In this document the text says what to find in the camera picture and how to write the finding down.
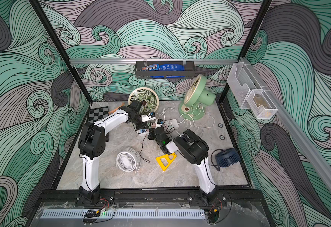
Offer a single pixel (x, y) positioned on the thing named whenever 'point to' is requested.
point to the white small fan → (128, 160)
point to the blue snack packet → (165, 67)
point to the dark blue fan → (227, 157)
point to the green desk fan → (197, 97)
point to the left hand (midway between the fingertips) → (146, 122)
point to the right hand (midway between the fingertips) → (151, 129)
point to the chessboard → (97, 114)
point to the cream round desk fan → (149, 98)
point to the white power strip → (169, 124)
